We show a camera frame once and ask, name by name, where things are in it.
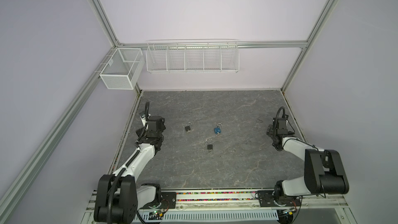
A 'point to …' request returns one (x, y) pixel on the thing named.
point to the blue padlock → (217, 129)
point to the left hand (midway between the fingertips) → (151, 125)
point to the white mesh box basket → (124, 68)
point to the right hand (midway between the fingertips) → (281, 131)
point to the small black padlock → (209, 146)
